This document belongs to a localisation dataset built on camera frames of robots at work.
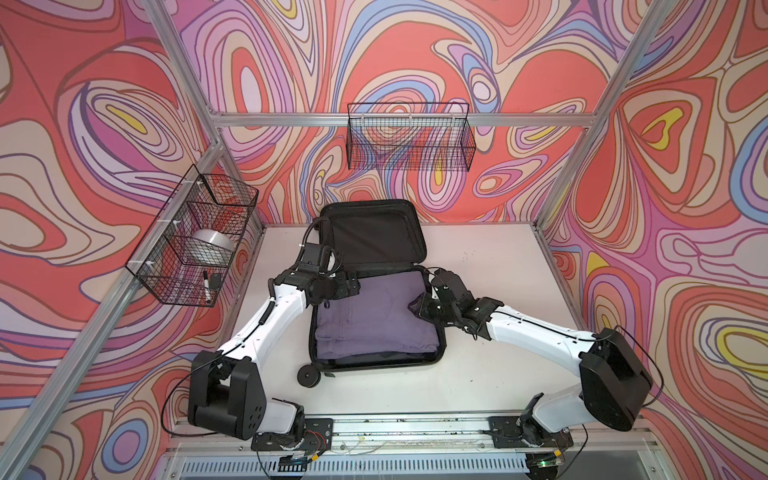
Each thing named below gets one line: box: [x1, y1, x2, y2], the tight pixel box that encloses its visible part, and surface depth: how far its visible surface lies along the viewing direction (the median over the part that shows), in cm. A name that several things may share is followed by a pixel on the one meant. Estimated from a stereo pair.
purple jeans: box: [315, 270, 440, 358], surface depth 82 cm
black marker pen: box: [204, 270, 212, 304], surface depth 73 cm
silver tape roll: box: [187, 229, 236, 266], surface depth 74 cm
